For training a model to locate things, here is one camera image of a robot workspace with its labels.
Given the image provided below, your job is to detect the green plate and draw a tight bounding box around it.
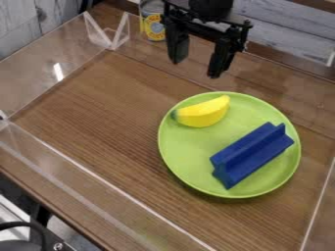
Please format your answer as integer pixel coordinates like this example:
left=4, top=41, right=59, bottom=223
left=157, top=91, right=301, bottom=199

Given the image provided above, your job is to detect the blue T-shaped block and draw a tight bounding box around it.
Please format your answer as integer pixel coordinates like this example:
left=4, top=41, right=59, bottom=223
left=209, top=123, right=295, bottom=189

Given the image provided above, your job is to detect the yellow toy banana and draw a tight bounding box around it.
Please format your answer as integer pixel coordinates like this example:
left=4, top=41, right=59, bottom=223
left=171, top=95, right=231, bottom=128

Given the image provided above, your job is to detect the clear acrylic tray wall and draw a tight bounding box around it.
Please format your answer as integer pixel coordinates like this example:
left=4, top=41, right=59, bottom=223
left=0, top=7, right=335, bottom=251

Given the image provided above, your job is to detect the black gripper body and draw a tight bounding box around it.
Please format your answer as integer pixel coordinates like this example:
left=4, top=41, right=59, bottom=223
left=163, top=0, right=252, bottom=52

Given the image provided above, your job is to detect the black cable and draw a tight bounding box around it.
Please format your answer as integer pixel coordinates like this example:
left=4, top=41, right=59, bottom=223
left=0, top=221, right=48, bottom=251

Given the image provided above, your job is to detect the yellow labelled tin can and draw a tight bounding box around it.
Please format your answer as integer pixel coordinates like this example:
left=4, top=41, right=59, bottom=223
left=139, top=0, right=165, bottom=41

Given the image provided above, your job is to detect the black metal stand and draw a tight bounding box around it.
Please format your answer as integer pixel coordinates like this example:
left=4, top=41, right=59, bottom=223
left=32, top=204, right=73, bottom=251

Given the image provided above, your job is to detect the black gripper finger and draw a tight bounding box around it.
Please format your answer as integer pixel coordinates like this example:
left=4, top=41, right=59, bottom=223
left=207, top=37, right=237, bottom=78
left=165, top=18, right=189, bottom=64

